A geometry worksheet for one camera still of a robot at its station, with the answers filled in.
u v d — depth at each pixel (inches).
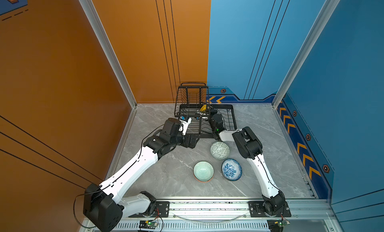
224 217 28.5
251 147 25.8
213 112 37.7
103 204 14.8
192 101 43.7
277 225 27.7
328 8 28.5
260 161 25.4
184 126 25.5
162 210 29.1
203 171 32.9
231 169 32.8
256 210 28.5
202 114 37.0
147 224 27.9
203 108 39.4
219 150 36.9
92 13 29.0
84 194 15.7
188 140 26.3
